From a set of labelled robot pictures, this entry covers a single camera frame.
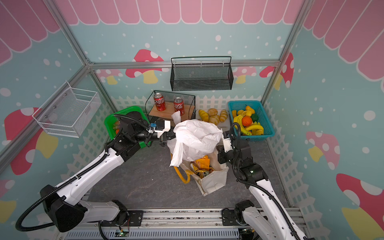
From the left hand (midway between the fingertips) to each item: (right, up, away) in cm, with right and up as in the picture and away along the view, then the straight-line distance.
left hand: (184, 133), depth 61 cm
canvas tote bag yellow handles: (+13, -26, +16) cm, 33 cm away
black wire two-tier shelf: (0, +22, +51) cm, 55 cm away
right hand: (+16, -7, +14) cm, 22 cm away
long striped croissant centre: (+19, +9, +51) cm, 55 cm away
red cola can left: (-18, +19, +31) cm, 41 cm away
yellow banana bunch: (+34, +9, +41) cm, 54 cm away
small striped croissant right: (+26, +12, +55) cm, 62 cm away
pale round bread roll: (+17, +15, +55) cm, 60 cm away
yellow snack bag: (+8, -19, +22) cm, 31 cm away
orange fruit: (+40, +7, +42) cm, 58 cm away
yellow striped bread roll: (+11, +12, +55) cm, 58 cm away
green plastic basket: (-57, +4, +43) cm, 72 cm away
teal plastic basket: (+54, +10, +48) cm, 72 cm away
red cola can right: (-6, +17, +28) cm, 33 cm away
